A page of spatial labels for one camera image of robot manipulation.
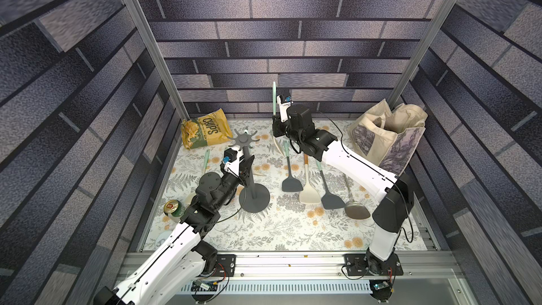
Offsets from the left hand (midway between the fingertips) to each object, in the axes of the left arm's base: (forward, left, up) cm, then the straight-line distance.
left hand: (250, 154), depth 70 cm
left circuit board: (-34, +17, -30) cm, 49 cm away
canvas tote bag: (+11, -51, -3) cm, 52 cm away
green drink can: (-12, +29, -18) cm, 36 cm away
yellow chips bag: (+30, +27, -22) cm, 46 cm away
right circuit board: (-35, -46, -33) cm, 67 cm away
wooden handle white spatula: (-2, -23, -28) cm, 36 cm away
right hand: (+17, -7, +2) cm, 19 cm away
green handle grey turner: (-4, -32, -28) cm, 42 cm away
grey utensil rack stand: (-3, +1, -29) cm, 29 cm away
